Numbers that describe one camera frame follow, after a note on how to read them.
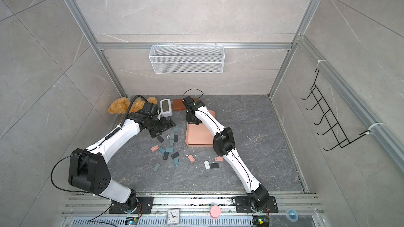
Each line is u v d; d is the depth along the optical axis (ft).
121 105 3.21
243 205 2.39
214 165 2.83
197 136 3.13
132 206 2.17
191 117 3.07
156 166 2.81
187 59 3.30
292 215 2.35
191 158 2.89
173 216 2.26
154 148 3.03
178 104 3.67
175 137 3.20
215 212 2.12
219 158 2.88
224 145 2.31
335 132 2.11
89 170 1.44
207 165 2.81
